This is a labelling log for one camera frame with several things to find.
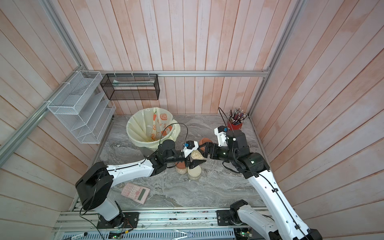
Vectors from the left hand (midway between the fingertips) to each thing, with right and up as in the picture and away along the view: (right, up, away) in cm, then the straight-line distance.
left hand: (202, 154), depth 75 cm
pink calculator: (-36, -23, +7) cm, 43 cm away
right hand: (0, +4, -6) cm, 7 cm away
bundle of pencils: (+26, +21, +24) cm, 41 cm away
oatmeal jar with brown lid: (-11, -9, +7) cm, 16 cm away
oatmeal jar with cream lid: (-4, -12, +7) cm, 14 cm away
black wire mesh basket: (-47, +42, +27) cm, 68 cm away
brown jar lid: (-1, +7, -8) cm, 11 cm away
